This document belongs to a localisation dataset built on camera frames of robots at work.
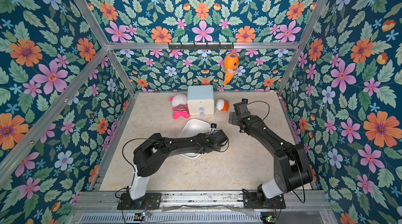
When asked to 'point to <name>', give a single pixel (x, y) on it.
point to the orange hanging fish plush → (231, 63)
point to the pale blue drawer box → (200, 100)
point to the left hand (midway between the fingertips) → (218, 143)
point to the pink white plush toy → (180, 107)
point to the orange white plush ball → (222, 104)
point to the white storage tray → (191, 127)
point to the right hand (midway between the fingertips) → (240, 116)
